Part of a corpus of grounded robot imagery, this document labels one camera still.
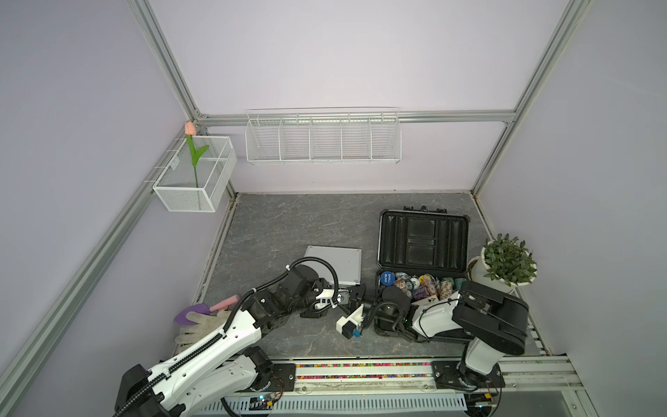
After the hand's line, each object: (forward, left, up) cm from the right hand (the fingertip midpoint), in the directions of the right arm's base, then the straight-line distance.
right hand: (333, 285), depth 76 cm
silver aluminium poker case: (+11, -4, -5) cm, 13 cm away
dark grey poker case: (+21, -32, -8) cm, 39 cm away
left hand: (0, +3, -2) cm, 4 cm away
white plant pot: (+11, -50, -10) cm, 52 cm away
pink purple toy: (-3, +52, -15) cm, 54 cm away
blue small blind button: (+6, -18, -9) cm, 21 cm away
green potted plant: (+7, -54, +2) cm, 54 cm away
